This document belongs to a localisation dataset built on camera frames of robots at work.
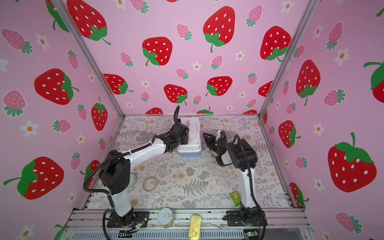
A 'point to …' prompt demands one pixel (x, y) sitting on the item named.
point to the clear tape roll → (150, 184)
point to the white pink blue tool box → (193, 148)
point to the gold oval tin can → (195, 227)
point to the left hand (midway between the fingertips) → (186, 136)
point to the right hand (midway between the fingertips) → (201, 135)
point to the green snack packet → (235, 195)
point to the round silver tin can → (165, 217)
